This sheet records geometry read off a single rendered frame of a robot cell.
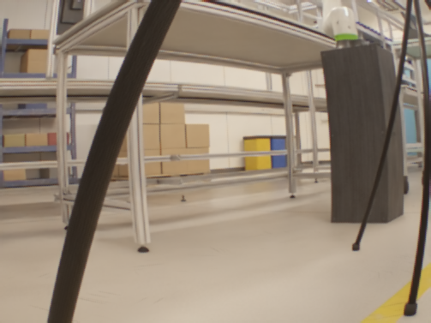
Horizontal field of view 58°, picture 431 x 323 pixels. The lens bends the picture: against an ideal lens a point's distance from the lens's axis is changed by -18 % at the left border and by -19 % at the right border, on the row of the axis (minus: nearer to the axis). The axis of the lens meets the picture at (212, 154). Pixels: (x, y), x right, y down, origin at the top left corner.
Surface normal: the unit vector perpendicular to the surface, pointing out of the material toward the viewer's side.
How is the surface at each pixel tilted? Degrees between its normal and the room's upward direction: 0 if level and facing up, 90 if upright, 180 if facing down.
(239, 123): 90
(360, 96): 90
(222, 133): 90
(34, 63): 90
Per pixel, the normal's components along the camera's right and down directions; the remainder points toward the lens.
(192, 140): 0.68, -0.04
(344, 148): -0.70, 0.04
